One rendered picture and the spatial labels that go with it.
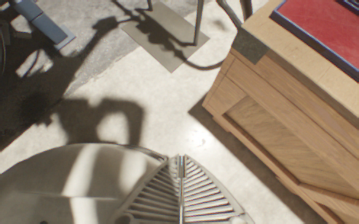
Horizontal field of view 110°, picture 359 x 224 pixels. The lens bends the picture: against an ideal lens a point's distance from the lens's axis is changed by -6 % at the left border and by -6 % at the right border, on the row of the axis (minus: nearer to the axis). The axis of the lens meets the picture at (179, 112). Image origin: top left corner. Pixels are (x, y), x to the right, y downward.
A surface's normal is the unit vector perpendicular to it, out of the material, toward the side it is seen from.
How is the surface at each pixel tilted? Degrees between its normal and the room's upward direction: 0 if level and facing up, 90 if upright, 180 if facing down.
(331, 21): 0
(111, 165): 45
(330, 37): 0
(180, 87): 0
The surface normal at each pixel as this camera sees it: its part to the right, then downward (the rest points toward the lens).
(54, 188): -0.02, -0.24
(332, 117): -0.71, 0.69
